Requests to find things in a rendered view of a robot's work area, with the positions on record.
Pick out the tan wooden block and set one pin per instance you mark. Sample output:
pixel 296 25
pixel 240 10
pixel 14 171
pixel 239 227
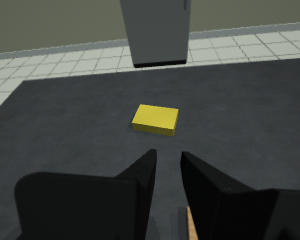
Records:
pixel 191 231

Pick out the yellow rectangular block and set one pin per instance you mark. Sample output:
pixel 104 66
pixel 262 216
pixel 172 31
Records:
pixel 154 119

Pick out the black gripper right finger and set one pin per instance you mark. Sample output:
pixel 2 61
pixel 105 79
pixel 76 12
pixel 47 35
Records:
pixel 223 208

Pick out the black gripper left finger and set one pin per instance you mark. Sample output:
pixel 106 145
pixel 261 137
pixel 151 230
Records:
pixel 119 204

